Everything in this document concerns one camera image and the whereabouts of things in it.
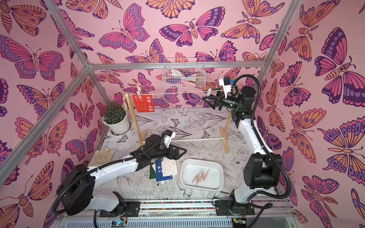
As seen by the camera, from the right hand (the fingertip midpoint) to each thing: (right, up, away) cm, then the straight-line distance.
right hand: (207, 95), depth 69 cm
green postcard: (-31, -44, +17) cm, 56 cm away
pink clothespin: (+1, -45, +14) cm, 47 cm away
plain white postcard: (-21, -41, +18) cm, 50 cm away
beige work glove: (-66, -36, +23) cm, 78 cm away
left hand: (-11, -28, +9) cm, 32 cm away
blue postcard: (-26, -44, +16) cm, 54 cm away
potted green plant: (-57, -12, +25) cm, 63 cm away
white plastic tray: (-8, -44, +16) cm, 47 cm away
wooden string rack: (+17, -26, +30) cm, 43 cm away
